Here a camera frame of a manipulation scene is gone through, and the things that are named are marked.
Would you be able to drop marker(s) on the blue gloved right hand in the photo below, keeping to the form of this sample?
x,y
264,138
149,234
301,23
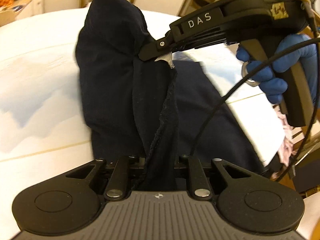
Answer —
x,y
275,87

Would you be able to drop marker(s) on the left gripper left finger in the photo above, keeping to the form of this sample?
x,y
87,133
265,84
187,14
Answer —
x,y
117,185

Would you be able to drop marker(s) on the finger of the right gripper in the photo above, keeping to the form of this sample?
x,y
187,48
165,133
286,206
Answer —
x,y
154,49

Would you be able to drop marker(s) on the dark navy t-shirt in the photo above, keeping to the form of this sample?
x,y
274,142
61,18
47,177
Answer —
x,y
157,110

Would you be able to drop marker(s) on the white side cabinet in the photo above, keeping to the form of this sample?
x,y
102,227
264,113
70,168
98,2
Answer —
x,y
21,9

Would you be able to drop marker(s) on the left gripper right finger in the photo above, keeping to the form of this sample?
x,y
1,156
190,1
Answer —
x,y
197,182

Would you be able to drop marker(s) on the pink patterned cloth on chair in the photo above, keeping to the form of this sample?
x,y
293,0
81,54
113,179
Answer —
x,y
285,152

